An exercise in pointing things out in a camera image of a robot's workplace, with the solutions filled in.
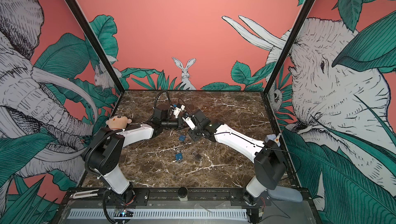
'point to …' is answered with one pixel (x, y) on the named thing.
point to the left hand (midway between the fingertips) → (194, 122)
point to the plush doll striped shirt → (118, 121)
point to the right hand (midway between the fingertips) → (190, 129)
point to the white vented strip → (164, 213)
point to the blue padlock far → (182, 138)
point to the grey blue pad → (285, 193)
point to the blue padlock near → (179, 156)
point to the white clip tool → (75, 196)
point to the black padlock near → (196, 155)
